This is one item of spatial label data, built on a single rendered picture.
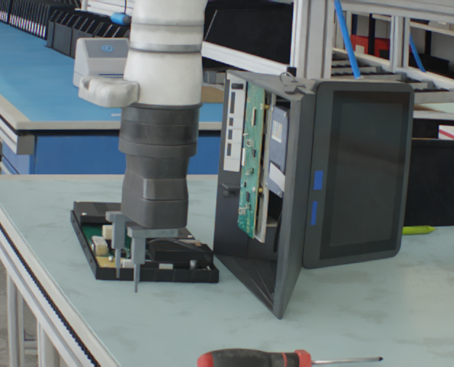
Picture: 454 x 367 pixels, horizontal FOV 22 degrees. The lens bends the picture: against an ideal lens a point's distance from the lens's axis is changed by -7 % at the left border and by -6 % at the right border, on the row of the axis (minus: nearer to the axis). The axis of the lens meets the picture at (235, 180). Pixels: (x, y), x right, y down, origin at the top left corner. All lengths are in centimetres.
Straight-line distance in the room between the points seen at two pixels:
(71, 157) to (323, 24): 67
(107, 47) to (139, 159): 226
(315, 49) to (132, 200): 175
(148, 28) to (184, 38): 4
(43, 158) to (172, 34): 170
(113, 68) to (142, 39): 220
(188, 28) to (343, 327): 32
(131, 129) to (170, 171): 5
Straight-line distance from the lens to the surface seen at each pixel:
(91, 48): 339
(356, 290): 128
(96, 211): 144
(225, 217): 137
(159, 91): 113
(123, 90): 110
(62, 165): 282
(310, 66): 289
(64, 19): 462
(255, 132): 128
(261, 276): 129
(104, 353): 104
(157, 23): 113
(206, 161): 291
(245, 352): 98
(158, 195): 114
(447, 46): 881
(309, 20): 289
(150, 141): 114
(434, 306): 124
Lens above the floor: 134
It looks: 11 degrees down
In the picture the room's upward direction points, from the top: 4 degrees clockwise
